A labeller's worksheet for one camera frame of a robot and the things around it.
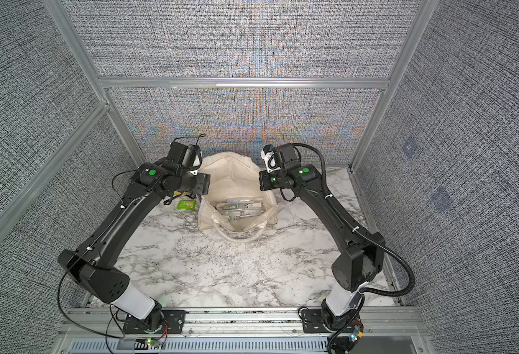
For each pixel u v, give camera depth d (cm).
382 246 42
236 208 100
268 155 70
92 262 41
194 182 66
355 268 43
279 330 73
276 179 66
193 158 59
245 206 100
